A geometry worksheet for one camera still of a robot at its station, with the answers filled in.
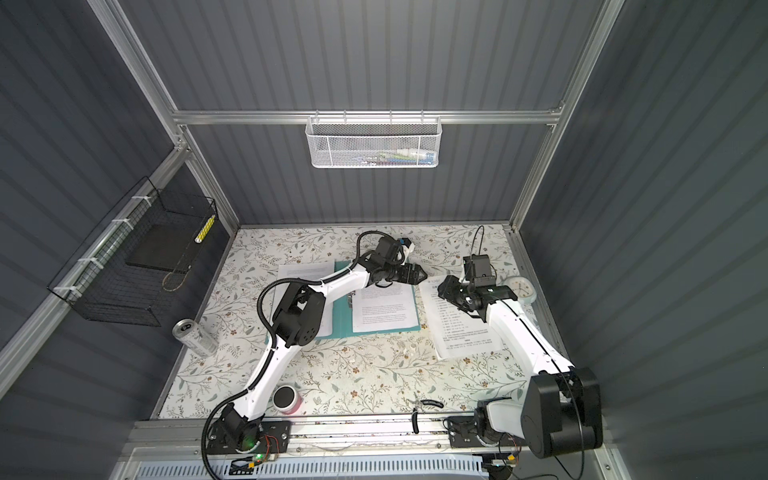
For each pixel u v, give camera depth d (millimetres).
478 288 642
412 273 919
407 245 952
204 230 813
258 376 630
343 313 936
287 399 758
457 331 920
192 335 776
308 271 1057
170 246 725
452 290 765
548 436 408
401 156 912
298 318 646
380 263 846
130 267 720
